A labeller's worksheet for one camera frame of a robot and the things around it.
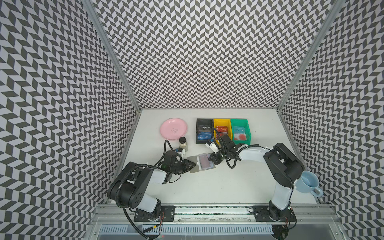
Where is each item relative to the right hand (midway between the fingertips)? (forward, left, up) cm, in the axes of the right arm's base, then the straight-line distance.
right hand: (209, 162), depth 91 cm
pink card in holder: (-1, +3, +1) cm, 3 cm away
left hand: (-3, +9, +2) cm, 9 cm away
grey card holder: (+1, +8, +2) cm, 9 cm away
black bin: (+23, +3, +2) cm, 23 cm away
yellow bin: (+25, -11, +3) cm, 27 cm away
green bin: (+21, -23, +3) cm, 31 cm away
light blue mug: (-13, -55, -1) cm, 57 cm away
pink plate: (+25, +24, +3) cm, 35 cm away
